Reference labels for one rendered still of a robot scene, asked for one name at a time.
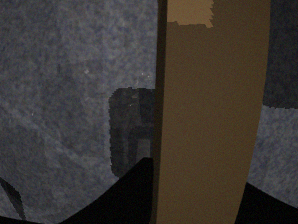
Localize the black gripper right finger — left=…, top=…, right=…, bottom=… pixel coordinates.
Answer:
left=235, top=183, right=298, bottom=224

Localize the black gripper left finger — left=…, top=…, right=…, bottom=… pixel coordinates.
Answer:
left=0, top=157, right=154, bottom=224

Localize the long wooden rail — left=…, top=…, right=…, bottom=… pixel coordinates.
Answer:
left=150, top=0, right=271, bottom=224

